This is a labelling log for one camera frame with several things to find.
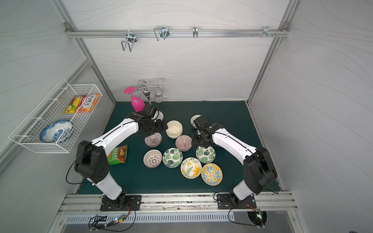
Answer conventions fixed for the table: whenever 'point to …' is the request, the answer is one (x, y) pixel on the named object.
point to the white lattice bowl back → (193, 119)
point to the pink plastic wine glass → (137, 104)
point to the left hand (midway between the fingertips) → (163, 129)
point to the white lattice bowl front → (152, 158)
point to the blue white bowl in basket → (56, 131)
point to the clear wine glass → (159, 95)
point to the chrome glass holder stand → (149, 92)
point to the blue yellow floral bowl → (211, 174)
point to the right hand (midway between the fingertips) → (194, 141)
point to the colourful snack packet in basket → (82, 104)
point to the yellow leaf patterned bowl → (191, 168)
